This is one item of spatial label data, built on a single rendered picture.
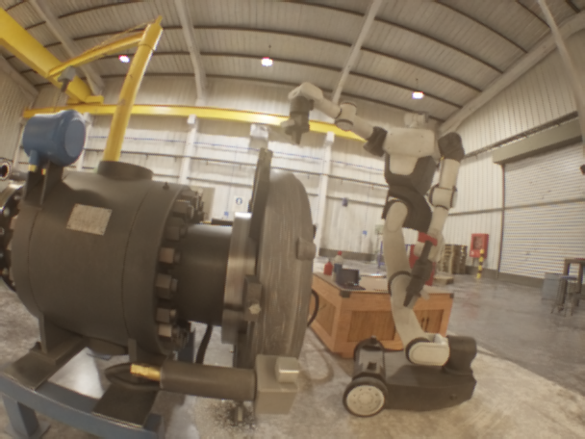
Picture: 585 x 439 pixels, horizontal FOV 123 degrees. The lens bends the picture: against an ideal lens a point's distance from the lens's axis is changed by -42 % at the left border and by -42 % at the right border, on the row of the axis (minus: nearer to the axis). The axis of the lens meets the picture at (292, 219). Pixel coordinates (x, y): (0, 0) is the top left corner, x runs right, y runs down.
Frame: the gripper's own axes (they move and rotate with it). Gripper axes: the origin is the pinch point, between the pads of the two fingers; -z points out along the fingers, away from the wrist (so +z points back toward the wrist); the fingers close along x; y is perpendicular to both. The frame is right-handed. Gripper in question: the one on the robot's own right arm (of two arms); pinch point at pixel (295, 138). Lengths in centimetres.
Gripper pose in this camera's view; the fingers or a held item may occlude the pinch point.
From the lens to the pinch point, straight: 115.7
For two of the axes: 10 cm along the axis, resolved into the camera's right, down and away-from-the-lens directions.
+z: 1.1, -9.8, 1.3
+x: 7.3, -0.1, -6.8
